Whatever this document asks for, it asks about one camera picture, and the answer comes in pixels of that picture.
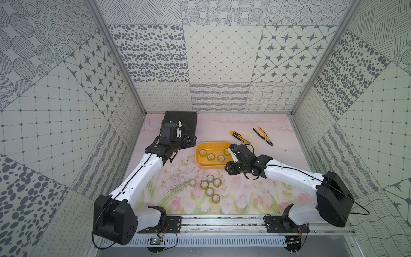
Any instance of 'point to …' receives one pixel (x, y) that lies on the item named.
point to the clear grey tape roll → (221, 158)
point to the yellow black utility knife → (240, 137)
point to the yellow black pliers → (265, 137)
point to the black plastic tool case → (189, 120)
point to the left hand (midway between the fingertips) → (188, 135)
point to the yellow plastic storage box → (217, 148)
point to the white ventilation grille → (141, 241)
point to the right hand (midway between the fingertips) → (229, 169)
